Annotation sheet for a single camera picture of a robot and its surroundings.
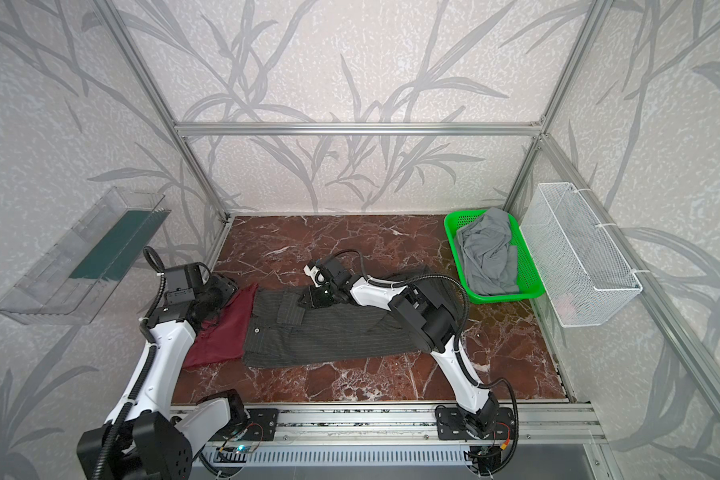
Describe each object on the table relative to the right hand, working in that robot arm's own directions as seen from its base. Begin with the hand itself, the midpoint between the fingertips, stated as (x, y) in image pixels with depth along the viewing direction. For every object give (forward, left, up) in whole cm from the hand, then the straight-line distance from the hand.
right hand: (301, 294), depth 92 cm
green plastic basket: (+6, -73, -1) cm, 74 cm away
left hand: (0, +16, +12) cm, 20 cm away
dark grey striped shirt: (-9, +6, -3) cm, 12 cm away
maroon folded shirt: (-14, +20, +1) cm, 24 cm away
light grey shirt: (+16, -63, -3) cm, 66 cm away
